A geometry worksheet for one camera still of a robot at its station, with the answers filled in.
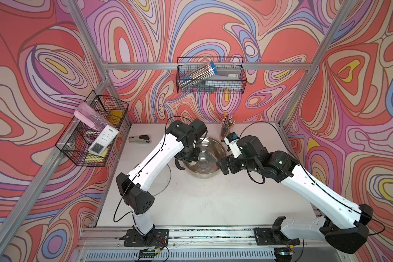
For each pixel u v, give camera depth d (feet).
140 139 3.47
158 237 2.40
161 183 3.00
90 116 2.31
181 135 1.61
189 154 2.00
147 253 2.36
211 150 3.13
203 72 2.57
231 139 1.94
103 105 2.83
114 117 2.57
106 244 2.38
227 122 3.24
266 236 2.39
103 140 2.26
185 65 2.86
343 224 1.28
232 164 1.94
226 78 2.88
